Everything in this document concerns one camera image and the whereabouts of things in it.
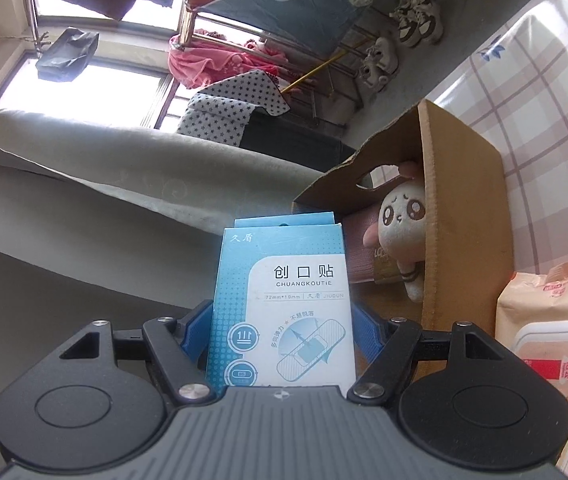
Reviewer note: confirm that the polka dot cloth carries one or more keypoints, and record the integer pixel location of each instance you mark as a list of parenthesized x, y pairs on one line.
[(224, 110)]

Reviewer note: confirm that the yellow stick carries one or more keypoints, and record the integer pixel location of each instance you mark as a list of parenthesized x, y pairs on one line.
[(309, 74)]

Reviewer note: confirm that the pink wet wipes pack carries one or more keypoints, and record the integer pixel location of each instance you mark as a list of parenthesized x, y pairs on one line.
[(549, 360)]

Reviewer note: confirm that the dark grey hanging cloth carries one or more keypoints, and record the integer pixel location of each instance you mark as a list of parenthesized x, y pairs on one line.
[(284, 140)]

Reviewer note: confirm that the pink hanging garment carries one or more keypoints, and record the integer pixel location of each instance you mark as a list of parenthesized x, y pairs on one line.
[(204, 62)]

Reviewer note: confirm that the blue patterned hanging blanket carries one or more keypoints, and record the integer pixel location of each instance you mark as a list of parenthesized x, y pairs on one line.
[(289, 5)]

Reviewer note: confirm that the metal railing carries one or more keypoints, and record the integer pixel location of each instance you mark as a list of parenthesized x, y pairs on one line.
[(28, 10)]

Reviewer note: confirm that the blue bandage box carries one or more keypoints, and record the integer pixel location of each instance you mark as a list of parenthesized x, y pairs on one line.
[(284, 310)]

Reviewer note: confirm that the white and brown sneaker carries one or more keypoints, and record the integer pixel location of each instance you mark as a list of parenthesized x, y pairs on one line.
[(406, 22), (429, 17)]

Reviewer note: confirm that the pink plush toy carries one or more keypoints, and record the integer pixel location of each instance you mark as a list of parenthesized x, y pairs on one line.
[(404, 215)]

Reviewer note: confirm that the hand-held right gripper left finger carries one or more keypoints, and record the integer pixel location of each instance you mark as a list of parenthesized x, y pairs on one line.
[(196, 330)]

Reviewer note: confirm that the black hanging bag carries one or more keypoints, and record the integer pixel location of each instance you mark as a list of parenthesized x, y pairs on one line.
[(66, 55)]

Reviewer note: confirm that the brown cardboard box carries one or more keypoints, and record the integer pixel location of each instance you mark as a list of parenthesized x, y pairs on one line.
[(469, 200)]

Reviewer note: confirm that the grey curtain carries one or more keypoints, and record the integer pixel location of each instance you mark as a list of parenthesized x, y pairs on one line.
[(114, 160)]

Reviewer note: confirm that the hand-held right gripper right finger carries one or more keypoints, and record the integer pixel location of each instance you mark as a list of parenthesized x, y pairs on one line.
[(366, 331)]

